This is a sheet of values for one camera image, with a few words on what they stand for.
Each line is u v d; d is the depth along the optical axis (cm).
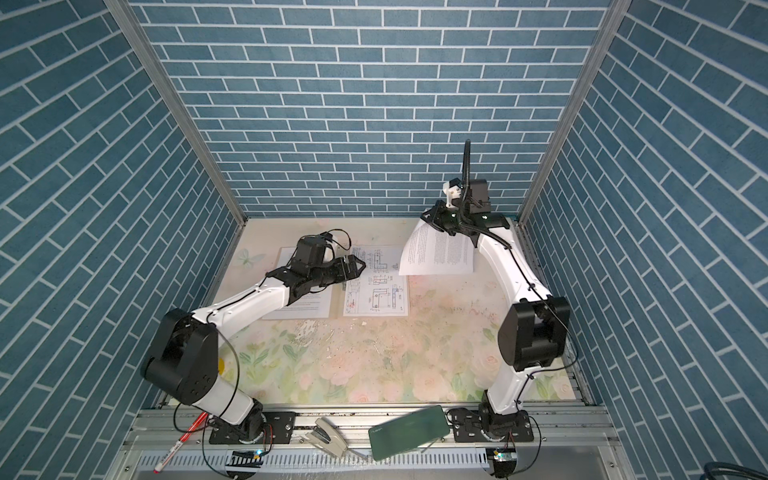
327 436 71
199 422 74
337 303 96
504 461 74
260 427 71
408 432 73
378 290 100
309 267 68
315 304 96
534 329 48
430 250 92
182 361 44
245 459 72
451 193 78
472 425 74
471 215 65
